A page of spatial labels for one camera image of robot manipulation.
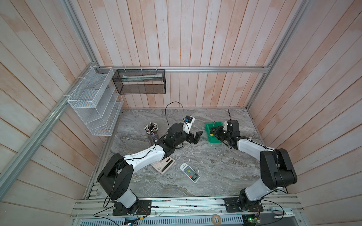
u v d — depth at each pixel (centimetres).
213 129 92
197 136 72
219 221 70
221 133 83
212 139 93
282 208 66
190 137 72
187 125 67
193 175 84
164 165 86
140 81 105
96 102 72
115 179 46
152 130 84
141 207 73
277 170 47
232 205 73
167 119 115
